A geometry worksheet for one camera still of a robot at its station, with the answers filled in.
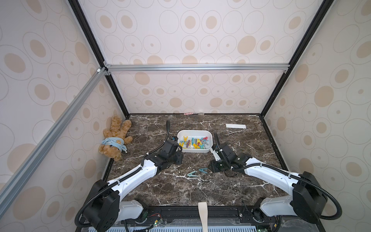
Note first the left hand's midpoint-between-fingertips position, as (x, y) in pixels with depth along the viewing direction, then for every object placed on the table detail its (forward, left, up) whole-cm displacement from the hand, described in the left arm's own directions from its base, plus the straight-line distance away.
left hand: (185, 154), depth 84 cm
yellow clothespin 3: (+15, -9, -9) cm, 20 cm away
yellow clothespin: (+19, 0, -11) cm, 22 cm away
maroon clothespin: (+14, -2, -10) cm, 17 cm away
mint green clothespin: (-7, -5, -11) cm, 14 cm away
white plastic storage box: (+17, -7, -10) cm, 21 cm away
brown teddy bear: (+13, +46, -4) cm, 48 cm away
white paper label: (+33, -39, -12) cm, 53 cm away
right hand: (-4, -17, -4) cm, 18 cm away
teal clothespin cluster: (+11, -11, -10) cm, 19 cm away
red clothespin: (+19, -14, -10) cm, 25 cm away
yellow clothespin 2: (+13, +2, -10) cm, 17 cm away
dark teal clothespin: (-4, -11, -11) cm, 16 cm away
